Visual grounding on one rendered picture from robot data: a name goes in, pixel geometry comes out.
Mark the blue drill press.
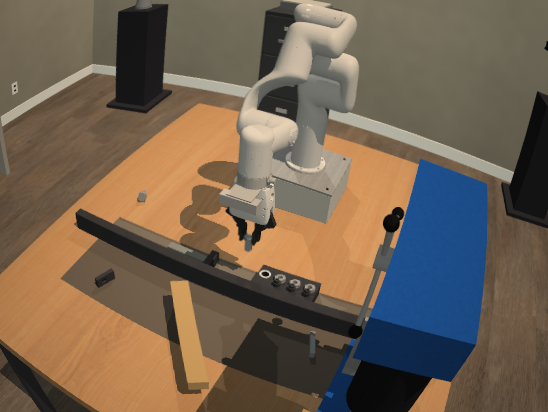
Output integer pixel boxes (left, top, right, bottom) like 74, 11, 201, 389
317, 159, 488, 412

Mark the tan wooden bar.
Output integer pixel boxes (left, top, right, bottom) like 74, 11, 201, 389
171, 281, 209, 390

